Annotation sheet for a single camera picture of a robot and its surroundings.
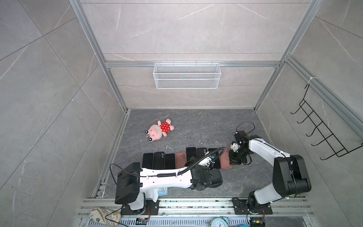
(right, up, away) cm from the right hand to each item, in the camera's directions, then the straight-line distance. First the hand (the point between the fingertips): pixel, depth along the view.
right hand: (232, 162), depth 87 cm
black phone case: (-47, 0, +4) cm, 47 cm away
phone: (-40, 0, +4) cm, 40 cm away
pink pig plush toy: (-50, +19, +10) cm, 55 cm away
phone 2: (-9, -2, +2) cm, 9 cm away
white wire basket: (-28, +59, +14) cm, 67 cm away
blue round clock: (-12, -22, -21) cm, 33 cm away
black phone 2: (-26, +5, +7) cm, 27 cm away
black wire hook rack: (+35, +18, -24) cm, 46 cm away
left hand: (-21, +4, -12) cm, 25 cm away
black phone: (-54, 0, +4) cm, 54 cm away
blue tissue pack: (-42, -12, -12) cm, 45 cm away
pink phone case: (-33, +1, +4) cm, 33 cm away
